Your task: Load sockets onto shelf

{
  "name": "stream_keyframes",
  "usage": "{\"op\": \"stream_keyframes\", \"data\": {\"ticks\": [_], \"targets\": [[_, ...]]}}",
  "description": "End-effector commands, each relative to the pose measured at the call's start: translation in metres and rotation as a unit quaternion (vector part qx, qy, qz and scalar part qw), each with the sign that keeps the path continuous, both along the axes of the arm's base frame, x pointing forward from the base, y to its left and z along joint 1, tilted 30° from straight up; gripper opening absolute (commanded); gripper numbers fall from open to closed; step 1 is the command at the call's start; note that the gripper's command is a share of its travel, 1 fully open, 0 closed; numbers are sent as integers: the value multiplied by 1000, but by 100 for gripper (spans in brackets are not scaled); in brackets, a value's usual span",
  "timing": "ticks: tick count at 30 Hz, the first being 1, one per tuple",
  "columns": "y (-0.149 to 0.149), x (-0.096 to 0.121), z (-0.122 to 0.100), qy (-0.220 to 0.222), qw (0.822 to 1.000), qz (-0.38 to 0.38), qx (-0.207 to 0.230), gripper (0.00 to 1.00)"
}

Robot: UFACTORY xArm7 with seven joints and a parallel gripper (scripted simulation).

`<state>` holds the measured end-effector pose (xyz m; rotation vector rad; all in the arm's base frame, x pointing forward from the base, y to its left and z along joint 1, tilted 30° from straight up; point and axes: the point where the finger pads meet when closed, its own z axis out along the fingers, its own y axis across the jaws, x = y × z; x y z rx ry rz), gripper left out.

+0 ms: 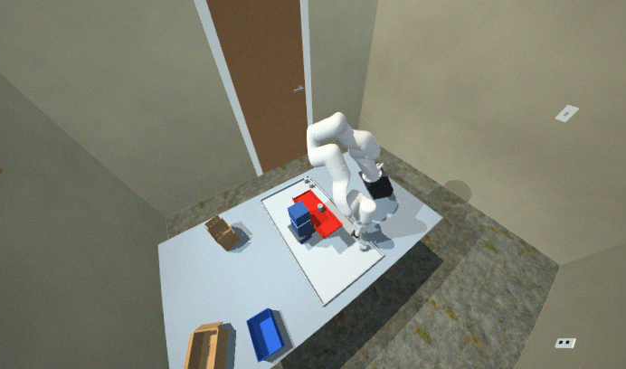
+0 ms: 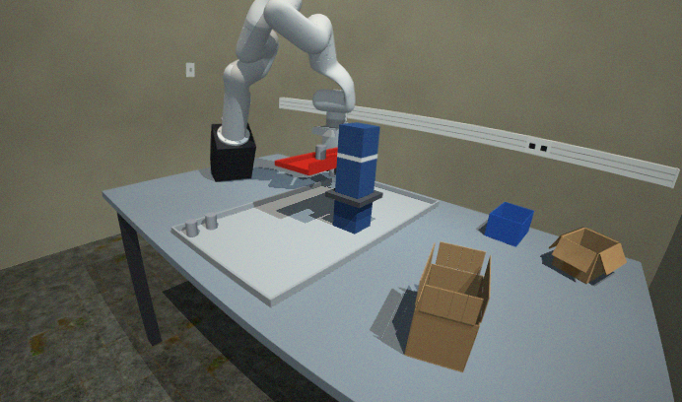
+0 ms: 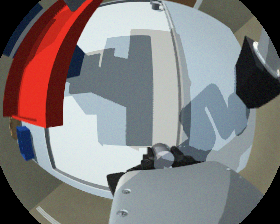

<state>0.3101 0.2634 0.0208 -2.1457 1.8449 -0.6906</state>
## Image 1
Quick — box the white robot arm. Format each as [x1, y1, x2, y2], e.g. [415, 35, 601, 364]
[307, 112, 384, 226]

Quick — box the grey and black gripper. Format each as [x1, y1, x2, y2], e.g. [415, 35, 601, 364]
[350, 221, 372, 238]

